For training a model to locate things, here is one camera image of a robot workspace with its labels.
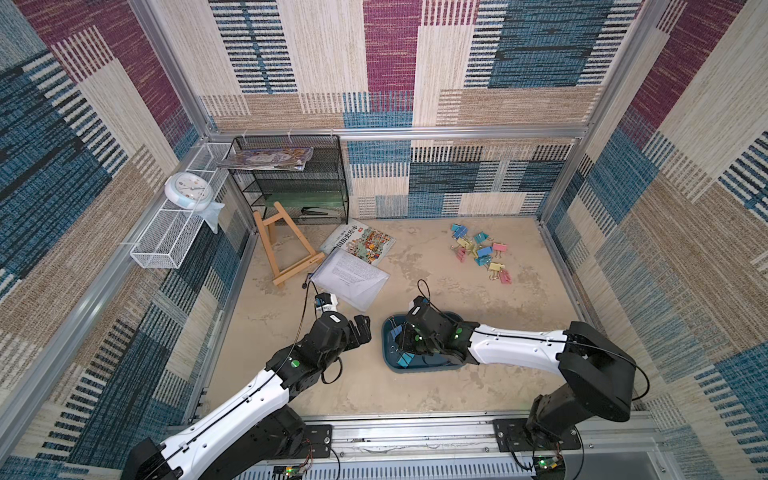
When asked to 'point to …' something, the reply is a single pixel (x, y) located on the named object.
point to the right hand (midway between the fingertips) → (392, 338)
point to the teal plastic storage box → (421, 363)
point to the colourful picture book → (359, 240)
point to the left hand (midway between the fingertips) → (357, 321)
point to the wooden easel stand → (261, 223)
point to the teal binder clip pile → (480, 237)
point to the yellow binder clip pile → (467, 244)
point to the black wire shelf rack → (314, 195)
